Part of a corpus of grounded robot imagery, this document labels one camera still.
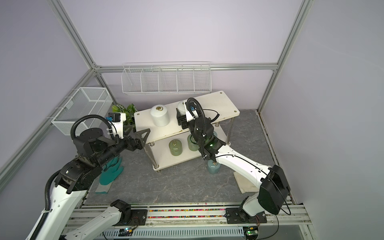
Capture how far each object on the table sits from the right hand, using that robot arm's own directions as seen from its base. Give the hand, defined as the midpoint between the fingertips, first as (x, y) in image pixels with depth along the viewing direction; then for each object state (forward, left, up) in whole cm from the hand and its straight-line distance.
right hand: (185, 106), depth 69 cm
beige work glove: (-24, -32, -38) cm, 55 cm away
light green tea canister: (-6, -3, -25) cm, 26 cm away
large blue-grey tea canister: (-16, -14, -33) cm, 40 cm away
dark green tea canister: (-7, +7, -26) cm, 28 cm away
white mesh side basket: (+16, +61, -11) cm, 64 cm away
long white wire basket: (+36, +14, -8) cm, 39 cm away
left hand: (-13, +18, 0) cm, 22 cm away
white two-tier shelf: (-3, +13, -28) cm, 31 cm away
